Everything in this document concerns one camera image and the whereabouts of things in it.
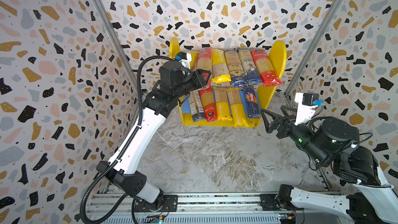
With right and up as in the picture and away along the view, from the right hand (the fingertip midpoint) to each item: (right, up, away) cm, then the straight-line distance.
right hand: (269, 107), depth 50 cm
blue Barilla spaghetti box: (+7, +5, +45) cm, 45 cm away
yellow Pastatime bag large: (-12, +2, +43) cm, 44 cm away
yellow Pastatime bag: (-3, -6, +36) cm, 36 cm away
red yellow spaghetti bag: (-20, +5, +45) cm, 50 cm away
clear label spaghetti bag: (-27, +1, +42) cm, 50 cm away
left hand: (-19, +15, +11) cm, 27 cm away
